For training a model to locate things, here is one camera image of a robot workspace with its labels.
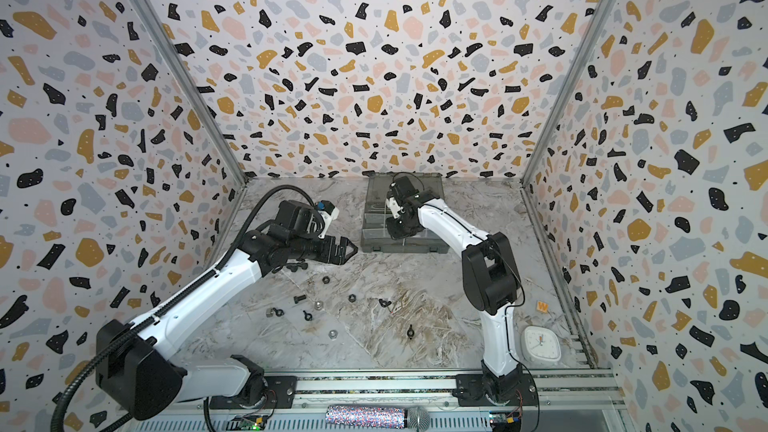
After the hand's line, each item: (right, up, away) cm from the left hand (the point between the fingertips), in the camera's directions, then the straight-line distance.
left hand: (344, 243), depth 78 cm
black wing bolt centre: (+10, -19, +11) cm, 24 cm away
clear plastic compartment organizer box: (+5, -1, +28) cm, 29 cm away
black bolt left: (-16, -18, +12) cm, 27 cm away
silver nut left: (-10, -20, +10) cm, 24 cm away
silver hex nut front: (-4, -26, +6) cm, 27 cm away
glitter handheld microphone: (+18, -38, -11) cm, 43 cm away
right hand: (+11, +3, +15) cm, 19 cm away
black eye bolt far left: (-21, -21, +9) cm, 31 cm away
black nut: (0, -18, +12) cm, 22 cm away
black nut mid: (-9, -13, +16) cm, 23 cm away
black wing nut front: (+17, -26, +6) cm, 32 cm away
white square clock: (+52, -28, +2) cm, 59 cm away
